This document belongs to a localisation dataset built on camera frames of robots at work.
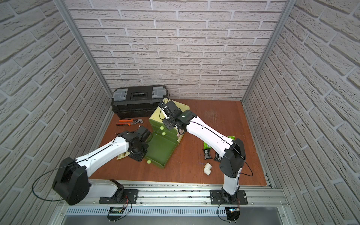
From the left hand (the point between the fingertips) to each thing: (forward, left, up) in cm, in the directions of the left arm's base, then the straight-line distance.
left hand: (149, 151), depth 83 cm
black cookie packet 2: (-2, -43, -5) cm, 43 cm away
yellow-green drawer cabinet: (+10, -6, +11) cm, 16 cm away
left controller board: (-30, +15, -10) cm, 35 cm away
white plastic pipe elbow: (-10, -35, -4) cm, 37 cm away
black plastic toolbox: (+34, +12, +9) cm, 37 cm away
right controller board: (-31, -46, -7) cm, 56 cm away
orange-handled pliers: (+27, +19, -5) cm, 33 cm away
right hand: (+14, -14, +15) cm, 25 cm away
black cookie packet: (0, -36, -4) cm, 36 cm away
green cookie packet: (+6, -36, -5) cm, 37 cm away
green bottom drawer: (+5, -5, -9) cm, 12 cm away
